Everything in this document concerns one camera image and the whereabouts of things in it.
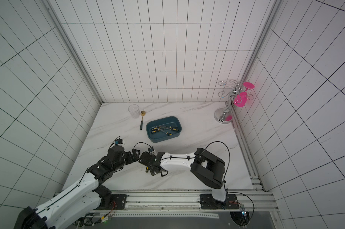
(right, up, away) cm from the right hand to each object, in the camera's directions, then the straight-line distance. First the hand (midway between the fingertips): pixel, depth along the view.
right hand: (153, 170), depth 85 cm
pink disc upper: (+63, +54, +8) cm, 83 cm away
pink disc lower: (+53, +43, -1) cm, 68 cm away
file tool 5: (+2, +23, +16) cm, 28 cm away
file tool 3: (+8, +21, +15) cm, 27 cm away
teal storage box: (+3, +19, +11) cm, 22 cm away
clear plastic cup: (-18, +37, +23) cm, 47 cm away
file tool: (-3, +1, -1) cm, 4 cm away
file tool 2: (+9, +25, +19) cm, 32 cm away
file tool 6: (0, +24, +18) cm, 30 cm away
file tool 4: (+11, +23, +17) cm, 30 cm away
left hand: (-12, +9, -1) cm, 15 cm away
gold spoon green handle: (-12, +35, +27) cm, 45 cm away
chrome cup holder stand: (+53, +47, +6) cm, 71 cm away
